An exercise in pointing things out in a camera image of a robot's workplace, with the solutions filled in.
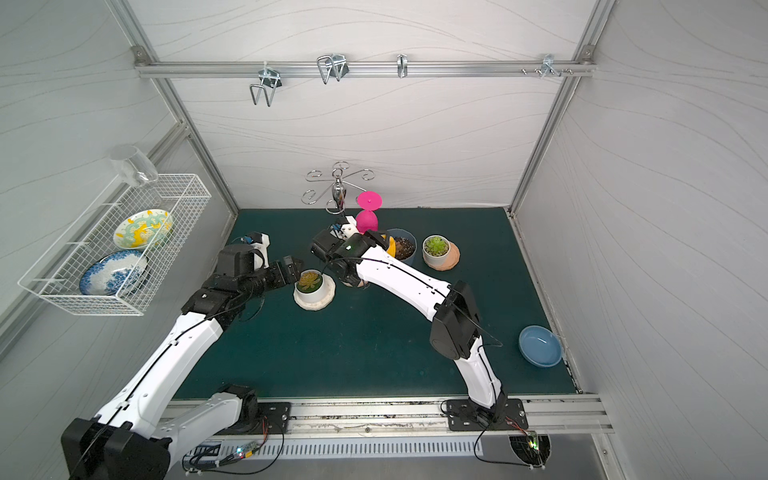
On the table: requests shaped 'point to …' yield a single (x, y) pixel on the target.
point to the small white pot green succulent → (435, 249)
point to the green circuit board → (246, 450)
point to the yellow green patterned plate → (143, 229)
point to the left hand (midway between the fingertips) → (290, 265)
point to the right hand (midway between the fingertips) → (386, 234)
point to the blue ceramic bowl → (540, 346)
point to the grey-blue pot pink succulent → (405, 244)
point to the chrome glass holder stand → (339, 191)
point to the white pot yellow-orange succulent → (310, 286)
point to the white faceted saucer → (322, 303)
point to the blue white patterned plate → (113, 273)
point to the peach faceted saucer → (451, 260)
